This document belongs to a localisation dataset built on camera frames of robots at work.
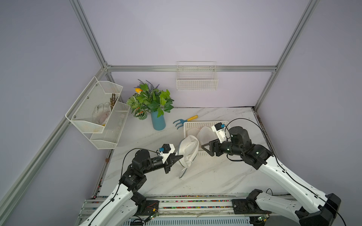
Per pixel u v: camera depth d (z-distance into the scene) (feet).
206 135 3.04
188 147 2.13
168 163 1.95
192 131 3.32
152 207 2.39
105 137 2.90
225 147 2.01
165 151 1.86
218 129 2.05
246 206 2.39
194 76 3.14
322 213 1.22
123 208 1.93
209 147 2.05
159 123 3.43
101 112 2.56
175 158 2.13
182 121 3.63
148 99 2.69
